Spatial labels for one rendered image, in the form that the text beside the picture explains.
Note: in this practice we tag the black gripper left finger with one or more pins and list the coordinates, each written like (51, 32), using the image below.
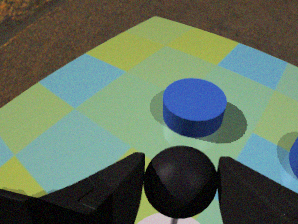
(110, 196)

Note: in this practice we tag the blue cylinder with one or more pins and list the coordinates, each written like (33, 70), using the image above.
(194, 107)
(293, 157)

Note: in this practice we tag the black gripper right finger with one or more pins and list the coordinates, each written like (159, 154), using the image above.
(247, 197)

